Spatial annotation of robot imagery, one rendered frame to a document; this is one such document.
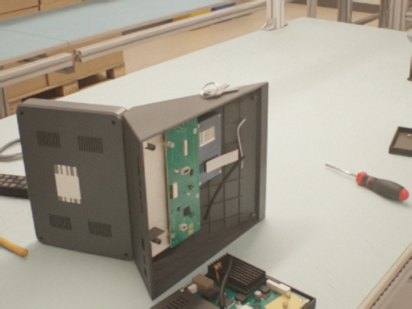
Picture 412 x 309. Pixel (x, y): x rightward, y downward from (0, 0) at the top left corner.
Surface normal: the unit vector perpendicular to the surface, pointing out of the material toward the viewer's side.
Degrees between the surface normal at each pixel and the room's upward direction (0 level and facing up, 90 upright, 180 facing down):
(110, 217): 90
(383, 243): 0
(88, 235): 90
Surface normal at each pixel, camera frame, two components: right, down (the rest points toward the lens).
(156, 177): 0.78, 0.24
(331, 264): -0.03, -0.91
